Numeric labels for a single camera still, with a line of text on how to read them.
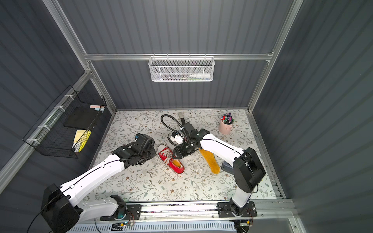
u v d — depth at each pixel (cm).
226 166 86
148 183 83
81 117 76
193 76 91
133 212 74
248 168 45
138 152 60
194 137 62
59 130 71
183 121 106
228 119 96
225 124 98
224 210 73
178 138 77
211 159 91
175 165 85
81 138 63
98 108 85
